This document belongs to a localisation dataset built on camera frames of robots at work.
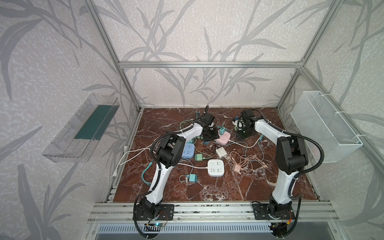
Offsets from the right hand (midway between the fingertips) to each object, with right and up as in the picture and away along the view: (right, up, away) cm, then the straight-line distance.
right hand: (240, 131), depth 99 cm
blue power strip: (-34, -12, -5) cm, 36 cm away
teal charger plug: (-31, -25, -16) cm, 43 cm away
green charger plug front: (-28, -15, -7) cm, 33 cm away
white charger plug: (-14, -13, -5) cm, 19 cm away
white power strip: (-17, -20, -12) cm, 29 cm away
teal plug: (-12, 0, 0) cm, 12 cm away
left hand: (-13, -2, 0) cm, 14 cm away
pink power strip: (-11, -5, +1) cm, 12 cm away
